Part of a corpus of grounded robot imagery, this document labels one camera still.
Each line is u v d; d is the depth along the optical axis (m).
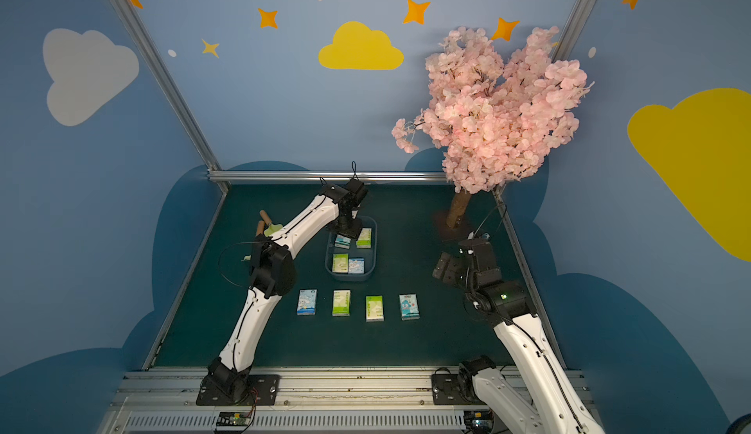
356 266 0.96
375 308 0.86
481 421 0.73
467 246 0.54
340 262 0.96
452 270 0.66
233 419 0.72
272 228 1.07
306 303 0.88
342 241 1.01
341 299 0.88
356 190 0.82
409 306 0.87
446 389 0.75
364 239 1.01
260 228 1.07
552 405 0.40
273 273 0.62
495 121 0.64
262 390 0.75
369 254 1.01
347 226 0.88
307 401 0.73
